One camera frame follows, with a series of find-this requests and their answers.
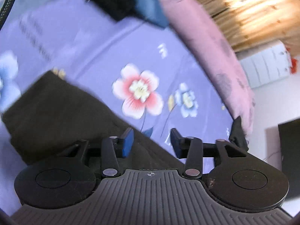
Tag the purple floral bed sheet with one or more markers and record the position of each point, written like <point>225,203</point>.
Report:
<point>145,75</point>

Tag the black pants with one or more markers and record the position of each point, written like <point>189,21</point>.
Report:
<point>53,114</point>

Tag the blue folded cloth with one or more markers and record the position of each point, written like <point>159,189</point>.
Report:
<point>151,11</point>

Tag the black folded garment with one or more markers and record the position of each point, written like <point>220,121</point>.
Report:
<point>237,135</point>

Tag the black monitor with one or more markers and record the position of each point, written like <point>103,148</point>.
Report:
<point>290,151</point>

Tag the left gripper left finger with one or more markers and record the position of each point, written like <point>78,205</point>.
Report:
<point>71,176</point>

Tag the tan curtain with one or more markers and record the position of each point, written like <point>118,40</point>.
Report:
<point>249,23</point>

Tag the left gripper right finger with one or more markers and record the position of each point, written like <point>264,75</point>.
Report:
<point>231,175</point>

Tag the pink floral quilt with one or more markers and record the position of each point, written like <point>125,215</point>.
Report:
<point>202,36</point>

